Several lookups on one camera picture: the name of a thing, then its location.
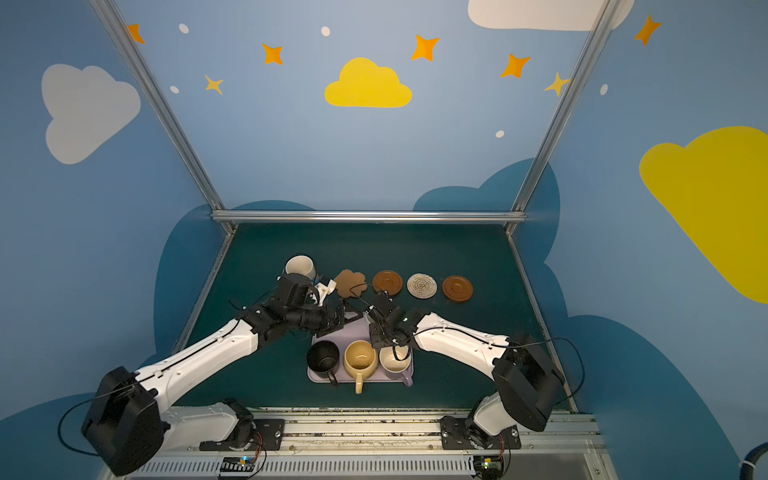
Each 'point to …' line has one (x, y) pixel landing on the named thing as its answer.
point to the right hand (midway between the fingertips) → (379, 332)
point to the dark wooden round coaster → (387, 280)
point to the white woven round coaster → (421, 285)
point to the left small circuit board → (237, 464)
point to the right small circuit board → (488, 467)
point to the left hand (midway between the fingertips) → (354, 317)
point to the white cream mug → (301, 264)
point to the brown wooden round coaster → (457, 289)
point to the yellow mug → (360, 360)
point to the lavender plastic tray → (381, 376)
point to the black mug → (323, 358)
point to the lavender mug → (397, 369)
